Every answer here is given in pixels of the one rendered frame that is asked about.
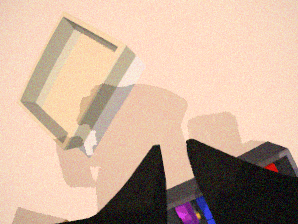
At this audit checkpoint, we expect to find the blue fuse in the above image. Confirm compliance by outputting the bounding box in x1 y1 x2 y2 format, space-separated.
196 196 216 224

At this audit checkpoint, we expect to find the grey fuse block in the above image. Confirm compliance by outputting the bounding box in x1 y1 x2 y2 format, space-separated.
166 141 298 224

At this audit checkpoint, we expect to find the beige open-top tray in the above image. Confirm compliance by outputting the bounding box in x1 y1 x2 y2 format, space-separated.
16 11 136 151

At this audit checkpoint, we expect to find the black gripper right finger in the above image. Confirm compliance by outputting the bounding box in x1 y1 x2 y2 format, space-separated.
186 139 298 224

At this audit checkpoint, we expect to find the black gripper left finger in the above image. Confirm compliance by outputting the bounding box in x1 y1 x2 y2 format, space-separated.
59 144 168 224

